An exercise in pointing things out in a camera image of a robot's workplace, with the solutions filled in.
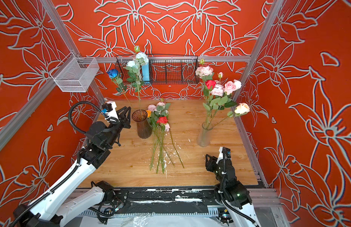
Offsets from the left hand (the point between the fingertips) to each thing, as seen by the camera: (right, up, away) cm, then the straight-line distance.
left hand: (127, 106), depth 66 cm
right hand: (+41, -27, +12) cm, 51 cm away
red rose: (+15, -8, +29) cm, 34 cm away
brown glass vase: (+2, -14, +32) cm, 35 cm away
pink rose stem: (+43, +1, +3) cm, 43 cm away
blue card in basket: (+4, +23, +26) cm, 35 cm away
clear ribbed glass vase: (+41, -17, +19) cm, 49 cm away
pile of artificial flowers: (+11, -15, +32) cm, 37 cm away
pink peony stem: (+14, -5, +37) cm, 40 cm away
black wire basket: (+16, +28, +32) cm, 45 cm away
